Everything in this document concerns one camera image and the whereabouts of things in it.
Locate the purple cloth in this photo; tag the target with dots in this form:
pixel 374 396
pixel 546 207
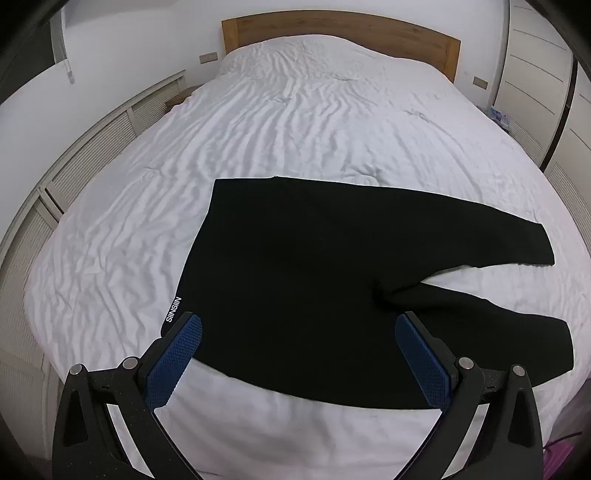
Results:
pixel 561 459

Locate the wooden nightstand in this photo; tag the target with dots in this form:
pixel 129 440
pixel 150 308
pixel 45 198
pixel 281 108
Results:
pixel 178 98

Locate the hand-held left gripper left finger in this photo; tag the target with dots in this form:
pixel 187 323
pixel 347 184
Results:
pixel 178 355

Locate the blue packet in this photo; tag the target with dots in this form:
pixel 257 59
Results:
pixel 499 116

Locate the white window frame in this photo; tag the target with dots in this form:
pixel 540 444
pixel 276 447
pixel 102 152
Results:
pixel 62 46

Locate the black pants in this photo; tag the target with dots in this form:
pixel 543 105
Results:
pixel 300 277

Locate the beige wall socket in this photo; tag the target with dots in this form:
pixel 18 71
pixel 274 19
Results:
pixel 208 57
pixel 480 82

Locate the bed with white duvet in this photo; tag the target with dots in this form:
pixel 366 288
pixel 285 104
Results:
pixel 300 129

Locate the wooden headboard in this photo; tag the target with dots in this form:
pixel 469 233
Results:
pixel 323 25

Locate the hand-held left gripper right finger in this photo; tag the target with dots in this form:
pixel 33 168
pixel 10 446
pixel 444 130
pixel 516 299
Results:
pixel 422 360

